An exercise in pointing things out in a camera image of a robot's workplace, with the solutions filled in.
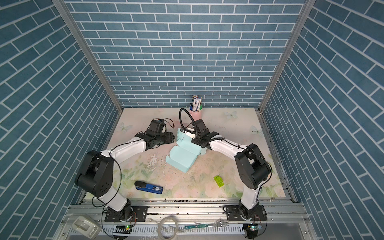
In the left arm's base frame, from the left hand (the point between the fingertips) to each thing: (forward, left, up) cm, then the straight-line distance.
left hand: (171, 137), depth 93 cm
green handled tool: (-46, -15, -9) cm, 49 cm away
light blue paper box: (-8, -7, -10) cm, 15 cm away
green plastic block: (-25, -28, -7) cm, 39 cm away
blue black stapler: (-28, +10, -6) cm, 31 cm away
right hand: (+3, -15, +3) cm, 16 cm away
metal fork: (-45, -26, -8) cm, 52 cm away
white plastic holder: (-45, +36, -8) cm, 58 cm away
